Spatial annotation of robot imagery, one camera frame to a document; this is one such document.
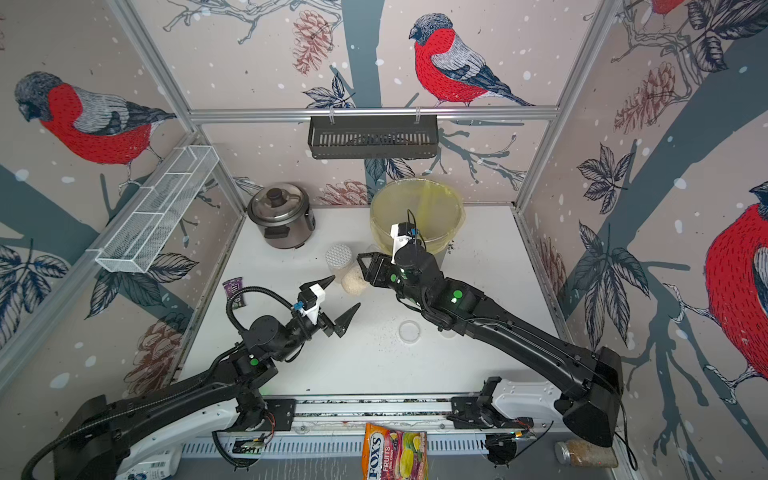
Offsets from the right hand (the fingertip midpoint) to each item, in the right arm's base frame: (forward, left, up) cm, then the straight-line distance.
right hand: (364, 256), depth 68 cm
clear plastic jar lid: (-5, -11, -31) cm, 34 cm away
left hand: (-5, +4, -5) cm, 8 cm away
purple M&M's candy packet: (+7, +47, -29) cm, 56 cm away
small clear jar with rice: (-4, +3, -5) cm, 7 cm away
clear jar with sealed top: (+12, +11, -19) cm, 25 cm away
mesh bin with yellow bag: (+27, -19, -11) cm, 35 cm away
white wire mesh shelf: (+6, +56, +1) cm, 57 cm away
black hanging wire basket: (+53, +2, -2) cm, 53 cm away
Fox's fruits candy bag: (-35, -8, -28) cm, 45 cm away
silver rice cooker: (+25, +30, -13) cm, 41 cm away
